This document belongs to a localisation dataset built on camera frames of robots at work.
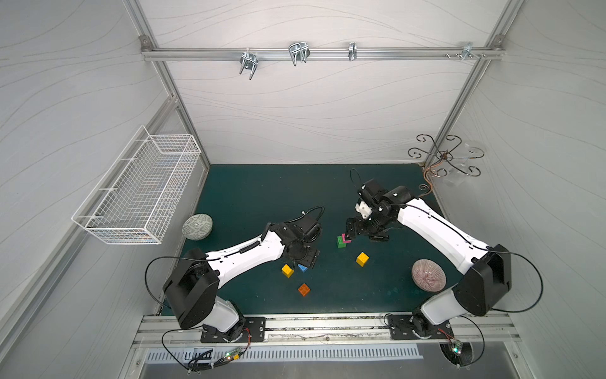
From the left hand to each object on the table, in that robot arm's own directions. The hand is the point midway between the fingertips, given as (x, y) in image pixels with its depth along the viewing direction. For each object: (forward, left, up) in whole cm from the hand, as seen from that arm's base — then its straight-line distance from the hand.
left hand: (309, 259), depth 81 cm
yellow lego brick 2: (+2, -20, -4) cm, 20 cm away
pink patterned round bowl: (-3, -44, -6) cm, 44 cm away
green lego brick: (+8, -12, -3) cm, 15 cm away
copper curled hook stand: (+28, -46, +24) cm, 59 cm away
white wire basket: (+7, +52, +24) cm, 57 cm away
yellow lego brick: (-3, +8, -4) cm, 9 cm away
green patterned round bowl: (+15, +47, -5) cm, 49 cm away
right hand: (+5, -16, +7) cm, 19 cm away
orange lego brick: (-9, +2, -6) cm, 10 cm away
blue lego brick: (-1, +2, -6) cm, 6 cm away
